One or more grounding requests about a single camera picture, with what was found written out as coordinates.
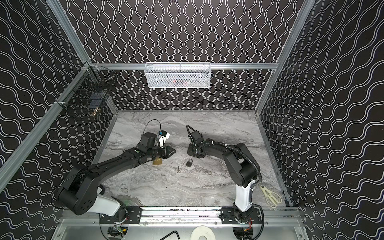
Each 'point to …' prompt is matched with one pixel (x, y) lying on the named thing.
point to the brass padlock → (157, 161)
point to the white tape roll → (202, 230)
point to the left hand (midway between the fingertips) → (178, 151)
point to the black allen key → (170, 234)
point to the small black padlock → (189, 164)
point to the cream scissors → (271, 198)
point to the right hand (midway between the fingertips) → (192, 153)
